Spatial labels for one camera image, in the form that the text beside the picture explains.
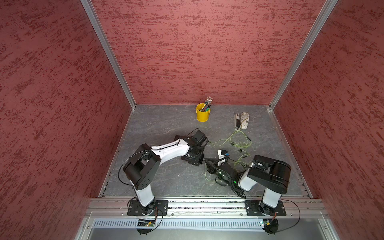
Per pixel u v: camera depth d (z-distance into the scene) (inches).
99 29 30.9
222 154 31.8
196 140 28.0
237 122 41.8
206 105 40.7
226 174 25.0
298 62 36.8
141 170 18.2
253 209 29.1
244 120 42.3
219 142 39.3
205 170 33.1
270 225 28.4
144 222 28.6
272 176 18.7
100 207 29.8
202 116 42.7
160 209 29.3
